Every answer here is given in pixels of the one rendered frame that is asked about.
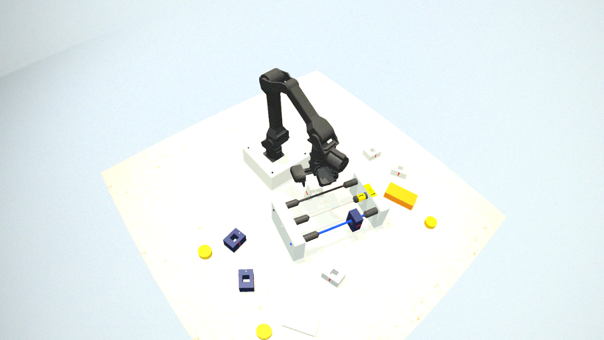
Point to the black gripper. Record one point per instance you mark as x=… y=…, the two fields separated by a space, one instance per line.
x=299 y=174

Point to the yellow short cylinder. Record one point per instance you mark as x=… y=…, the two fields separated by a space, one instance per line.
x=430 y=222
x=204 y=252
x=264 y=331

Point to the orange rectangular block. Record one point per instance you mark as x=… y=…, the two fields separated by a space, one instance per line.
x=400 y=196

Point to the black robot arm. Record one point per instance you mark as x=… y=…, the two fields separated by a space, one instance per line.
x=277 y=81

